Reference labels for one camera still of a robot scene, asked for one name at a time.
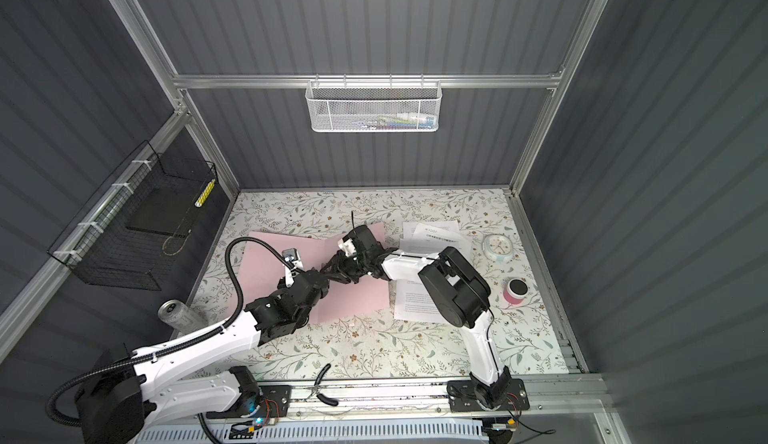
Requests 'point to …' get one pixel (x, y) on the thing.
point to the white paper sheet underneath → (435, 236)
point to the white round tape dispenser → (497, 247)
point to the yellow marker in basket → (200, 200)
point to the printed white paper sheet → (414, 302)
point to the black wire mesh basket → (130, 234)
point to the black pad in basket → (166, 210)
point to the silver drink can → (181, 317)
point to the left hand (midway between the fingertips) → (308, 273)
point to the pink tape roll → (515, 291)
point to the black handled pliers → (323, 398)
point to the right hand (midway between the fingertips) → (324, 277)
